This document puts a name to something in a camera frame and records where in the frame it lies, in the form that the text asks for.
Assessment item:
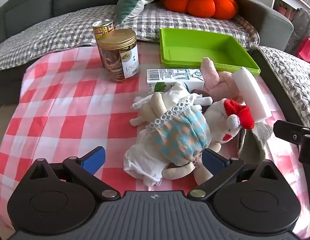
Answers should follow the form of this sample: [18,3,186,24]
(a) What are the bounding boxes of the tin can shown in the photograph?
[92,19,115,47]

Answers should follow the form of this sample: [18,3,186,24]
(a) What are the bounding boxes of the grey sofa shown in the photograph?
[0,0,294,108]

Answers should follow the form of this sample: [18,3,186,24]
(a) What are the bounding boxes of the grey and green towel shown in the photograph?
[237,121,274,160]

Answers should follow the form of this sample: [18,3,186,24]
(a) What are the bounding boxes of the orange pumpkin cushion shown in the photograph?
[160,0,239,20]

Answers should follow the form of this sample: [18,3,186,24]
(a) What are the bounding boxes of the red bag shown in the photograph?
[296,37,310,63]

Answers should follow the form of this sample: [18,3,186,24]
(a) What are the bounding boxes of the white milk carton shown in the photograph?
[146,68,205,94]

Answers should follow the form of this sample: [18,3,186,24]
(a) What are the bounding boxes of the white foam block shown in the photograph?
[232,66,272,123]

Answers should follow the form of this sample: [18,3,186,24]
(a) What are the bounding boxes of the plastic jar with gold lid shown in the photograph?
[98,29,140,83]

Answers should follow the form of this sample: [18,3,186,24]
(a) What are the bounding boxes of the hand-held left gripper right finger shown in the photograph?
[187,148,281,202]

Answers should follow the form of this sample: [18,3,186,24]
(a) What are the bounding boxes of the grey backpack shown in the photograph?
[286,8,310,55]

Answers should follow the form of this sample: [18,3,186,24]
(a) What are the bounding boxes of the green plastic tray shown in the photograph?
[159,27,261,75]

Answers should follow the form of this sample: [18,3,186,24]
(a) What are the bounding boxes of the pink checked tablecloth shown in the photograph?
[0,41,310,240]

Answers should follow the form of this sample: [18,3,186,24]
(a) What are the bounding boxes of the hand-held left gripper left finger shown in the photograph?
[28,146,120,202]

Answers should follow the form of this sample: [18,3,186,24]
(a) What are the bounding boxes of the grey quilted blanket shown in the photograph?
[255,45,310,128]

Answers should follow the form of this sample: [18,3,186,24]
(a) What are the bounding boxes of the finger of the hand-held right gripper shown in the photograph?
[273,119,310,165]

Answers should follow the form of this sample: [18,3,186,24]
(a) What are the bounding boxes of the pink bunny plush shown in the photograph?
[200,57,245,104]

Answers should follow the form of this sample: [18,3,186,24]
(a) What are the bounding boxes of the rag doll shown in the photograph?
[123,81,215,187]

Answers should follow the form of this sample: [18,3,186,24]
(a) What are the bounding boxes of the grey checked blanket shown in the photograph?
[0,4,261,72]

